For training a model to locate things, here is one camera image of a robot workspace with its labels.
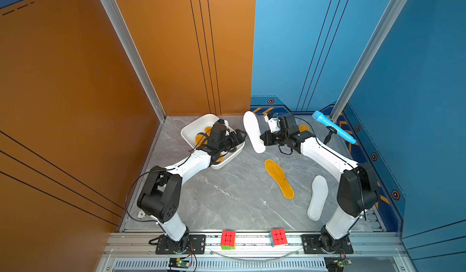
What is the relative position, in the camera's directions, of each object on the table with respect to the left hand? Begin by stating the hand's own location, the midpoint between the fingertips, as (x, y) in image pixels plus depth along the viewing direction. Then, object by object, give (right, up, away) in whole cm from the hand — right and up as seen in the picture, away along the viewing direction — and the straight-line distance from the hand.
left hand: (244, 133), depth 88 cm
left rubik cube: (-7, -42, -17) cm, 46 cm away
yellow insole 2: (+17, -21, +5) cm, 27 cm away
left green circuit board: (-26, -51, -17) cm, 60 cm away
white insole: (+4, +4, +1) cm, 5 cm away
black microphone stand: (+43, +2, -1) cm, 43 cm away
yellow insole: (+39, +4, +26) cm, 47 cm away
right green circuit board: (+36, -51, -18) cm, 65 cm away
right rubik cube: (+13, -41, -17) cm, 46 cm away
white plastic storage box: (-31, +1, +19) cm, 37 cm away
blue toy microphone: (+44, +3, -3) cm, 44 cm away
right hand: (+9, -1, 0) cm, 9 cm away
